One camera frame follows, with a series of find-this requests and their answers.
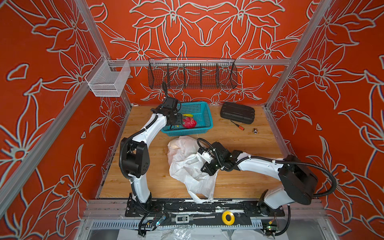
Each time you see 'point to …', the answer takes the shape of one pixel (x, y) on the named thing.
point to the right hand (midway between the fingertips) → (199, 169)
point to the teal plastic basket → (201, 113)
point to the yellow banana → (188, 115)
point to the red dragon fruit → (188, 122)
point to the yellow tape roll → (224, 217)
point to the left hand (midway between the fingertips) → (177, 118)
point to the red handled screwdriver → (239, 126)
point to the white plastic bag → (186, 161)
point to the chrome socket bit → (255, 131)
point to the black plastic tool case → (237, 112)
